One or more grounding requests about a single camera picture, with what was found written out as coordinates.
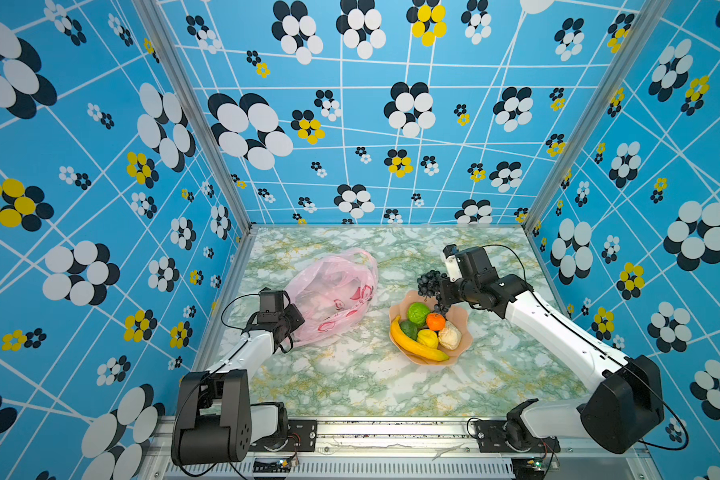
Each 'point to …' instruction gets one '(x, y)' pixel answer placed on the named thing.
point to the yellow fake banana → (414, 348)
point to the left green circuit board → (272, 465)
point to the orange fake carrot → (435, 321)
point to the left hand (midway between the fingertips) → (297, 313)
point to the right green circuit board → (529, 467)
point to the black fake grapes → (429, 286)
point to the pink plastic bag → (332, 292)
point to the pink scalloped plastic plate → (456, 315)
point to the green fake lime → (417, 313)
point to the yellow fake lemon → (428, 338)
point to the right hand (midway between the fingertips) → (444, 286)
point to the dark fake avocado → (410, 329)
